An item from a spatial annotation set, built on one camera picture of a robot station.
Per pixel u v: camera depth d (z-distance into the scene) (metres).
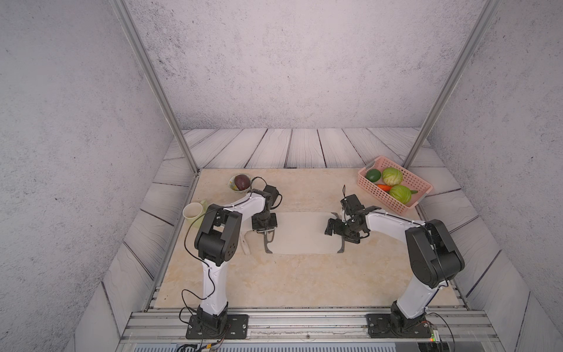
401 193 1.01
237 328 0.73
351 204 0.78
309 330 0.73
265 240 0.94
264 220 0.85
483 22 0.73
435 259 0.48
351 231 0.80
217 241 0.54
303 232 0.99
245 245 0.91
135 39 0.76
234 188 1.09
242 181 1.08
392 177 1.08
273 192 0.86
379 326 0.73
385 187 1.08
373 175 1.12
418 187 1.08
